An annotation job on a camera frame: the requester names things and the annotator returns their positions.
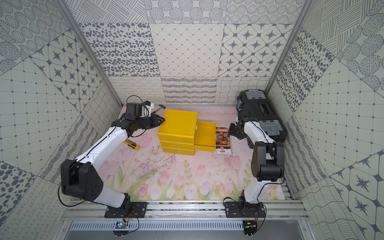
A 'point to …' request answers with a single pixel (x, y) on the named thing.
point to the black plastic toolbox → (256, 104)
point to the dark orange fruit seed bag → (223, 141)
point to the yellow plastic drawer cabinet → (176, 131)
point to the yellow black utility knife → (131, 144)
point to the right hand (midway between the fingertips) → (232, 134)
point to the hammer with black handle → (162, 107)
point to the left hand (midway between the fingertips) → (163, 118)
